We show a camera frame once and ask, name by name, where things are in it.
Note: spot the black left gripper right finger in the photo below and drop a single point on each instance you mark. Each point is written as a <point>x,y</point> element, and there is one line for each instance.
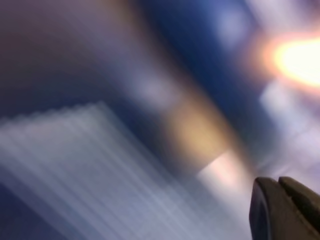
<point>299,211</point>

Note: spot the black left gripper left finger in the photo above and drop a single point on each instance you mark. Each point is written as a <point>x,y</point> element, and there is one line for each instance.
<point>272,215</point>

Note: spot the robot catalogue book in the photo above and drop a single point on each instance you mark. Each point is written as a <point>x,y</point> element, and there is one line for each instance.
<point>144,120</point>

